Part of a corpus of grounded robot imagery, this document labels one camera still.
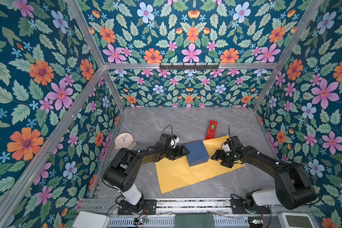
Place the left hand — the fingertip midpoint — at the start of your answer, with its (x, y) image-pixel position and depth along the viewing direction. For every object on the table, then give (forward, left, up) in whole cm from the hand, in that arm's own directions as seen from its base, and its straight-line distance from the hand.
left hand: (187, 153), depth 88 cm
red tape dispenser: (+17, -19, 0) cm, 25 cm away
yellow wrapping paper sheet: (-10, +10, -7) cm, 15 cm away
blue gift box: (-1, -7, +2) cm, 7 cm away
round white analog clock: (+16, +43, -3) cm, 46 cm away
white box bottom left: (-30, +51, 0) cm, 59 cm away
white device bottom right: (-38, -49, -2) cm, 62 cm away
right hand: (-3, -19, -2) cm, 19 cm away
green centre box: (-34, -1, -4) cm, 34 cm away
